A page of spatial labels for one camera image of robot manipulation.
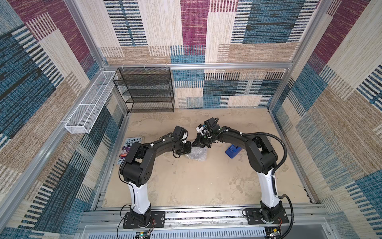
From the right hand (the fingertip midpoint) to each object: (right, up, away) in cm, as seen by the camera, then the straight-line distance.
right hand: (194, 145), depth 94 cm
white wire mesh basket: (-52, +17, -23) cm, 59 cm away
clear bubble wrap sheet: (+3, -5, -3) cm, 6 cm away
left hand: (-1, -3, +2) cm, 4 cm away
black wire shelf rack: (-35, +38, +15) cm, 54 cm away
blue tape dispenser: (+23, -3, -3) cm, 23 cm away
